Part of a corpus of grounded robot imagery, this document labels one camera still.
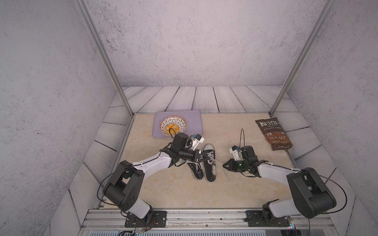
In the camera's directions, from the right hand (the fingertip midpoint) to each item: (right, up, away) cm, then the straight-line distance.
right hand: (224, 165), depth 88 cm
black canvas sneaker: (-17, -3, -1) cm, 17 cm away
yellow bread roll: (-32, +20, +19) cm, 42 cm away
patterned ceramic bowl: (-30, +27, +26) cm, 48 cm away
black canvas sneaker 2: (-9, -1, 0) cm, 9 cm away
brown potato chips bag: (+40, +18, +19) cm, 48 cm away
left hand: (-10, +6, -10) cm, 16 cm away
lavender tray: (-19, +29, +29) cm, 45 cm away
